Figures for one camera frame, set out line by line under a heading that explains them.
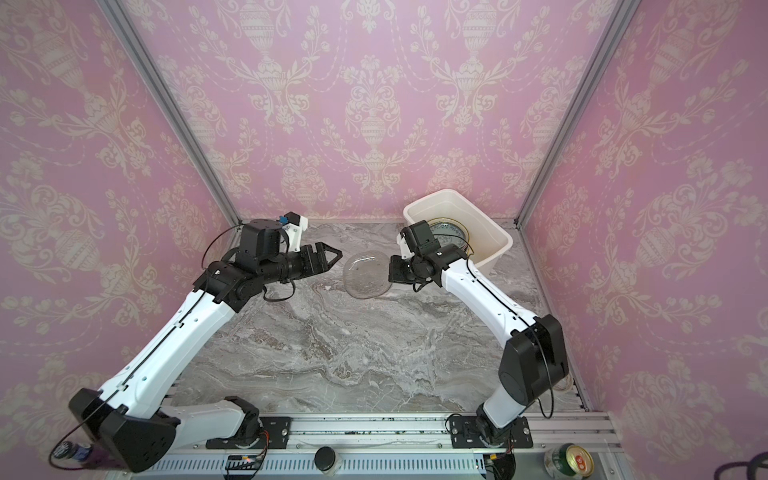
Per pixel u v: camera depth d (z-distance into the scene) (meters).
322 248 0.64
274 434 0.74
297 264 0.62
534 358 0.43
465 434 0.73
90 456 0.59
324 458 0.63
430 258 0.59
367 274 0.85
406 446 0.73
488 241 0.99
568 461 0.62
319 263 0.62
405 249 0.76
